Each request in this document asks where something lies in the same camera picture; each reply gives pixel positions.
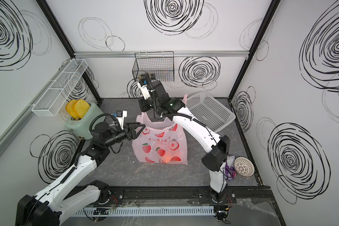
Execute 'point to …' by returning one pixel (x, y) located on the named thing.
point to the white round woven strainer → (244, 166)
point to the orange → (163, 161)
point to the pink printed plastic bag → (164, 142)
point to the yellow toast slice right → (81, 107)
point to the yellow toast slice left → (70, 107)
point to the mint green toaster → (80, 127)
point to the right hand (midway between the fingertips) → (141, 98)
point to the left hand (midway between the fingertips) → (142, 125)
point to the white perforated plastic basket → (211, 112)
